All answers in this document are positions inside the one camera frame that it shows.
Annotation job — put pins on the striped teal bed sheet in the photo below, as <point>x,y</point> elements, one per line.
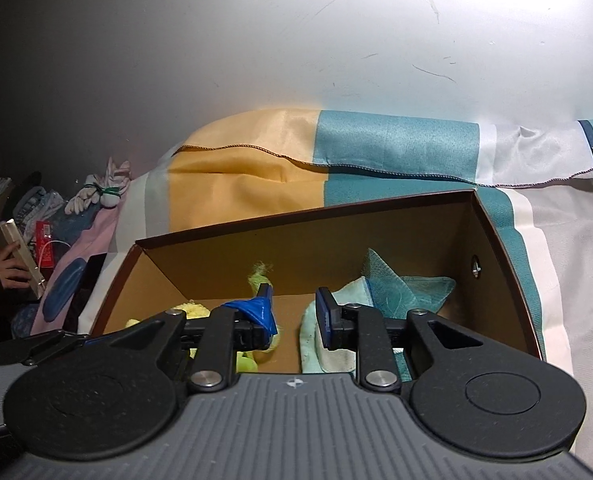
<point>535,184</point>

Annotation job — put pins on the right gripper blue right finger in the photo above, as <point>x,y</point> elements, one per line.
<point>330,319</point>

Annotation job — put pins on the brown paper bag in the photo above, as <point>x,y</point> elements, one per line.
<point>10,235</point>

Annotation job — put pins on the brown cardboard shoe box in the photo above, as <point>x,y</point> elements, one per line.
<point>438,234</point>

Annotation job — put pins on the pink patterned pillow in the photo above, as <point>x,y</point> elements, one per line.
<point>54,306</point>

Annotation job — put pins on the yellow towel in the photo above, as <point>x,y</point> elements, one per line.
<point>192,311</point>

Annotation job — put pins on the person's left hand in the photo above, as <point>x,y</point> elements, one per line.
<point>14,273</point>

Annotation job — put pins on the black smartphone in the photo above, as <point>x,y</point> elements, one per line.
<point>83,291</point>

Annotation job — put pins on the light teal cloth pouch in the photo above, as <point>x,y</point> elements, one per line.
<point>319,333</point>

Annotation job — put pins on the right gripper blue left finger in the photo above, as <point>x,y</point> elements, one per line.
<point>258,312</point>

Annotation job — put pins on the neon yellow mesh sponge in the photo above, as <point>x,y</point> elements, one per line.
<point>247,361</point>

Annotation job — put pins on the teal mesh cloth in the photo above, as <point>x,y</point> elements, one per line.
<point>395,295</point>

